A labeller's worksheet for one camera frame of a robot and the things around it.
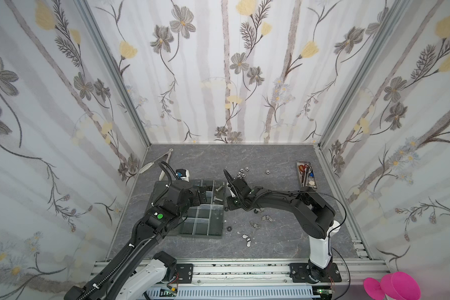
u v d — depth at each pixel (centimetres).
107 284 40
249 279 73
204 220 86
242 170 107
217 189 98
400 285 58
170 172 64
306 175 104
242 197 73
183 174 65
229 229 86
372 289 70
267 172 107
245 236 83
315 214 51
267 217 88
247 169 108
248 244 82
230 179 110
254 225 86
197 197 66
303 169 108
